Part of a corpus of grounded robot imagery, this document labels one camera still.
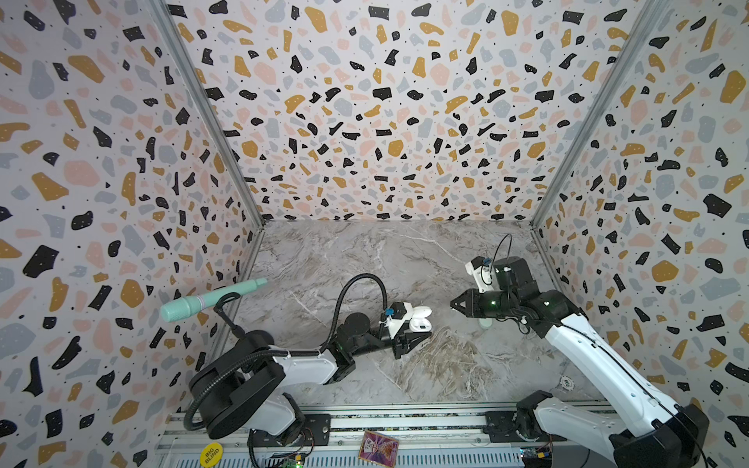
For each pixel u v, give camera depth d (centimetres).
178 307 59
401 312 64
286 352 49
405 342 68
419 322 73
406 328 72
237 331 75
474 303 65
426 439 73
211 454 70
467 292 71
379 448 70
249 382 43
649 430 39
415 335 70
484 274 68
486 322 92
